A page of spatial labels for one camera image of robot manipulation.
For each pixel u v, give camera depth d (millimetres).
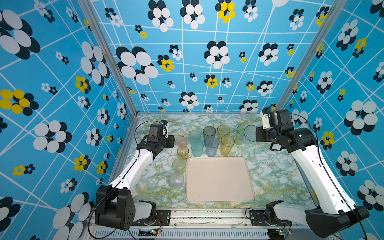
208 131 963
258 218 725
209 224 725
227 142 937
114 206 408
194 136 990
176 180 850
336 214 365
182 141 994
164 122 752
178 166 909
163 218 739
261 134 637
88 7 683
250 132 690
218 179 890
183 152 963
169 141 754
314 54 839
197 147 959
